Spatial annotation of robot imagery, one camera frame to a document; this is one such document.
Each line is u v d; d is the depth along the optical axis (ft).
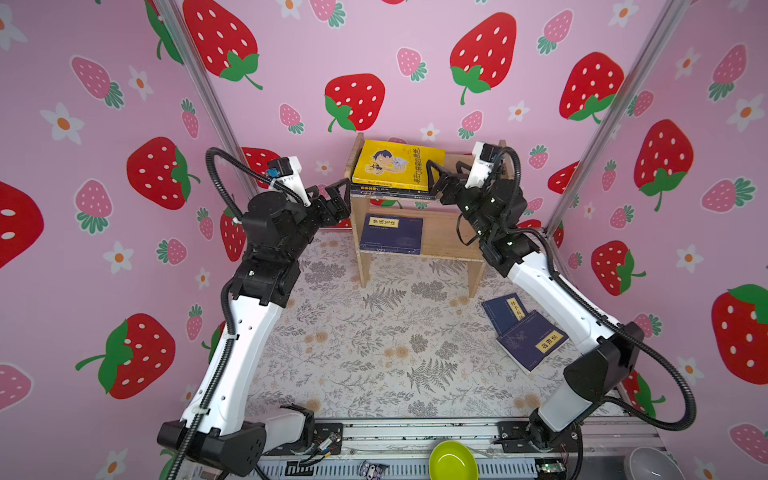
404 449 2.40
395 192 2.25
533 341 2.87
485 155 1.82
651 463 2.21
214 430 1.20
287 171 1.62
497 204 1.67
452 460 2.30
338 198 1.74
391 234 2.90
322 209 1.73
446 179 1.89
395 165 2.30
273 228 1.40
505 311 3.14
